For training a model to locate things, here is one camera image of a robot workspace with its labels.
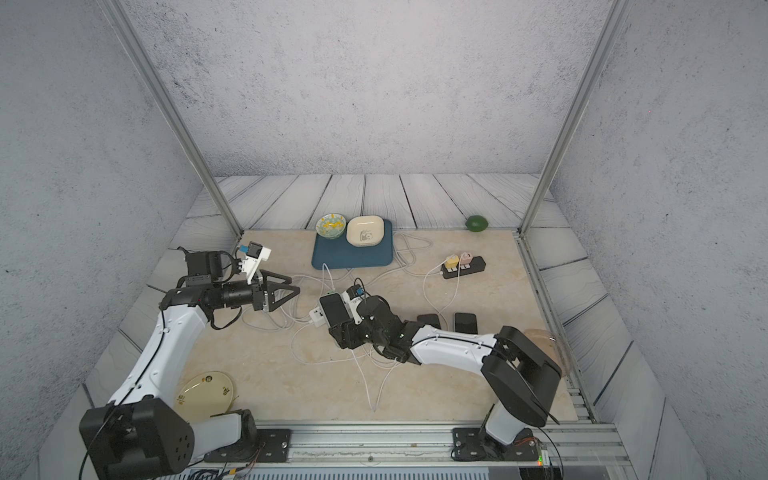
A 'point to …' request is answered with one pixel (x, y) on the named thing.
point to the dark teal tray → (338, 253)
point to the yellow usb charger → (452, 262)
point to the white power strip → (317, 317)
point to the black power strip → (478, 264)
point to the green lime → (476, 223)
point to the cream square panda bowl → (365, 231)
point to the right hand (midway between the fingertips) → (340, 327)
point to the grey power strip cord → (363, 279)
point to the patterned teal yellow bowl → (331, 225)
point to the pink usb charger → (466, 258)
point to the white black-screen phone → (333, 308)
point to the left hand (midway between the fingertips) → (295, 286)
